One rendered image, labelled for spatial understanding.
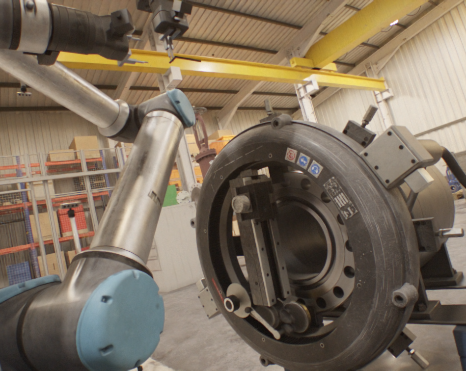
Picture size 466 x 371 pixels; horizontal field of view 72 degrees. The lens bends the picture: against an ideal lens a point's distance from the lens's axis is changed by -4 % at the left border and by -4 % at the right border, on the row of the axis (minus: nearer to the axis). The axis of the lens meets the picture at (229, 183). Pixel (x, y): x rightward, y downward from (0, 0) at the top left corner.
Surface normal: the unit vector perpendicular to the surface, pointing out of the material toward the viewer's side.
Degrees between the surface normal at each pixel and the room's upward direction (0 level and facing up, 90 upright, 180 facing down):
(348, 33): 90
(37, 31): 141
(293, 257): 59
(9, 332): 74
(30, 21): 125
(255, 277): 90
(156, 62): 90
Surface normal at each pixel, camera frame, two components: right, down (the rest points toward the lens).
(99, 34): 0.74, -0.26
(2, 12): 0.68, 0.18
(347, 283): -0.73, 0.10
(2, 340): -0.39, -0.13
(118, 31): 0.24, 0.96
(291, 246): 0.56, -0.47
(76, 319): -0.43, -0.45
